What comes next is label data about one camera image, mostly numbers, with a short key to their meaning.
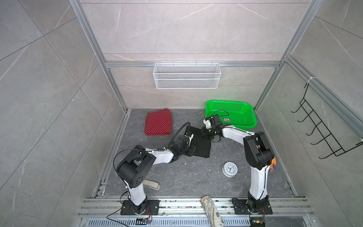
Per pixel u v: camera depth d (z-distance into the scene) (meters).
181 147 0.73
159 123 1.01
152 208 0.73
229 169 0.84
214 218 0.68
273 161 0.82
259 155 0.53
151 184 0.79
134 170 0.47
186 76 1.01
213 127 0.81
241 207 0.73
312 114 0.72
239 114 1.15
